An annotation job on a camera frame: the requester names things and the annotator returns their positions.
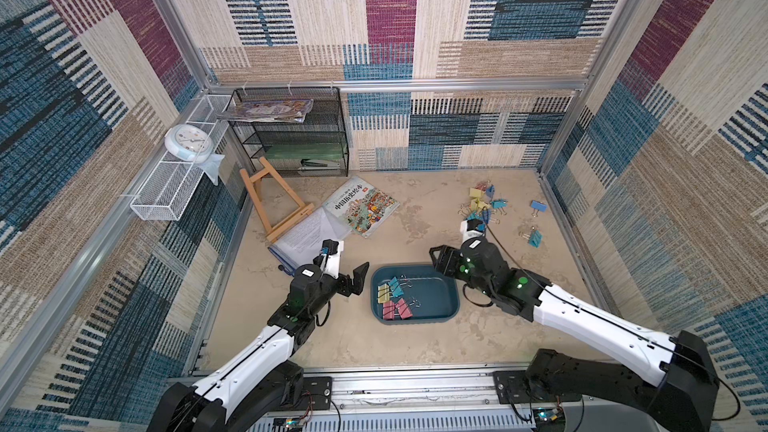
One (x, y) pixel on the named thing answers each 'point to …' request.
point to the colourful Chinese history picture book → (360, 206)
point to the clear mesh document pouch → (303, 244)
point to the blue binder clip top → (490, 191)
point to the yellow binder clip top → (475, 193)
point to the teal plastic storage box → (439, 295)
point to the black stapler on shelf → (317, 163)
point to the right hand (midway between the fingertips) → (439, 248)
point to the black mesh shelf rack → (315, 146)
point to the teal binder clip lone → (534, 237)
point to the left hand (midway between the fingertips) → (352, 258)
